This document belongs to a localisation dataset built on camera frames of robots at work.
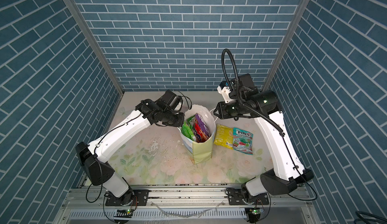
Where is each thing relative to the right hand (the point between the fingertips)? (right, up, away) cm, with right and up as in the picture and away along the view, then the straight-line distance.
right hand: (219, 112), depth 64 cm
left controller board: (-45, -50, +8) cm, 68 cm away
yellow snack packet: (+7, -17, +29) cm, 34 cm away
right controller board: (+18, -49, +7) cm, 53 cm away
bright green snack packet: (-15, -9, +14) cm, 22 cm away
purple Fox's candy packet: (-7, -8, +15) cm, 18 cm away
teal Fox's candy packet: (+18, -19, +27) cm, 37 cm away
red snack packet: (-8, -15, +18) cm, 25 cm away
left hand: (-14, -6, +11) cm, 19 cm away
